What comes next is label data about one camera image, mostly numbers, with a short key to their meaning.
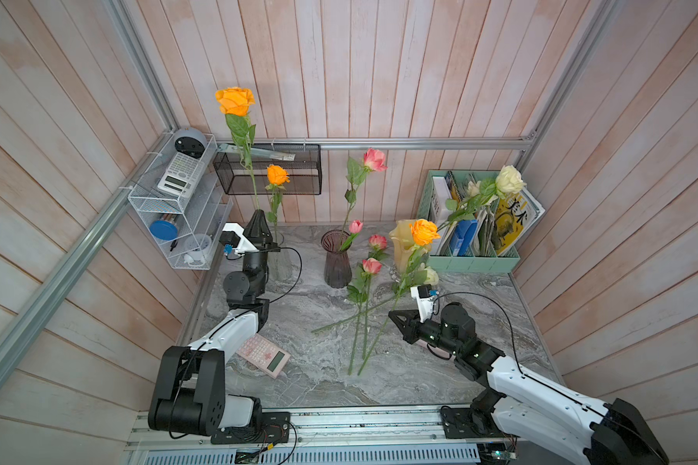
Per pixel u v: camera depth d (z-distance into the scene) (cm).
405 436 73
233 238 58
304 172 107
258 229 66
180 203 69
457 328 60
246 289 58
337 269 106
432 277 100
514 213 98
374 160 79
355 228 78
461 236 95
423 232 66
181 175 77
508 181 67
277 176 82
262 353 86
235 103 58
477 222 94
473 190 79
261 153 90
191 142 81
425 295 69
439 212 90
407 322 72
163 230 76
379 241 110
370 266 101
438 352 69
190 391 42
